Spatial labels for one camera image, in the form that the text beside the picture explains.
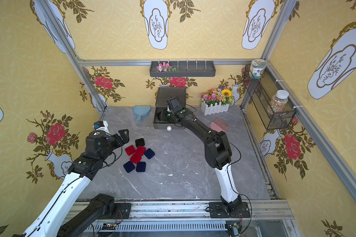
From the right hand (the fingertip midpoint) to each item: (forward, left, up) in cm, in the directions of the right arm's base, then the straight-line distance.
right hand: (167, 112), depth 94 cm
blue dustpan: (+16, +26, -18) cm, 35 cm away
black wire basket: (+16, -61, +5) cm, 63 cm away
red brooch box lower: (-25, +19, -16) cm, 35 cm away
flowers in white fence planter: (+16, -33, -4) cm, 37 cm away
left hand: (-22, +24, +8) cm, 33 cm away
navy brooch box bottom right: (-30, +15, -18) cm, 37 cm away
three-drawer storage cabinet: (+16, +5, +2) cm, 17 cm away
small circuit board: (-59, +24, -19) cm, 67 cm away
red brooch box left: (-20, +23, -15) cm, 34 cm away
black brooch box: (-12, +19, -18) cm, 29 cm away
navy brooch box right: (-21, +11, -17) cm, 29 cm away
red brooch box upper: (-19, +17, -16) cm, 30 cm away
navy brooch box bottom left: (-31, +21, -15) cm, 40 cm away
